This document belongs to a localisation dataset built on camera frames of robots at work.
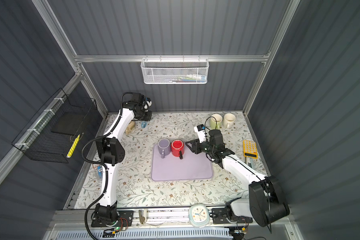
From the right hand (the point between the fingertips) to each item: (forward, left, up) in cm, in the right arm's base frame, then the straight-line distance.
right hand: (190, 143), depth 83 cm
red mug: (+2, +8, -9) cm, 12 cm away
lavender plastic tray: (-4, -1, -21) cm, 21 cm away
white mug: (+24, -27, -8) cm, 37 cm away
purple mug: (+3, +16, -8) cm, 18 cm away
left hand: (+23, +27, -2) cm, 36 cm away
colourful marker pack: (-9, +55, -14) cm, 57 cm away
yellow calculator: (+6, -40, -17) cm, 44 cm away
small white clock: (-33, -4, -14) cm, 36 cm away
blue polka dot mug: (+20, +31, -6) cm, 37 cm away
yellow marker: (-7, +55, +13) cm, 57 cm away
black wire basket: (-4, +68, +13) cm, 69 cm away
